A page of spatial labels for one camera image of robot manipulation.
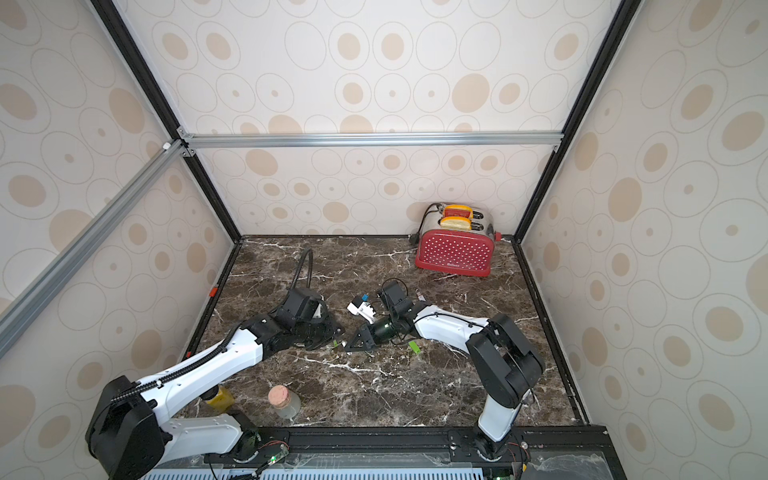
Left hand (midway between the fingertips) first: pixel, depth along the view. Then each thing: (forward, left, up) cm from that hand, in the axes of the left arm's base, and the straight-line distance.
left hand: (353, 330), depth 79 cm
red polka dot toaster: (+32, -31, +2) cm, 45 cm away
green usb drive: (+2, -17, -13) cm, 21 cm away
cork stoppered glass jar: (-17, +16, -6) cm, 24 cm away
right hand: (-6, +1, -4) cm, 7 cm away
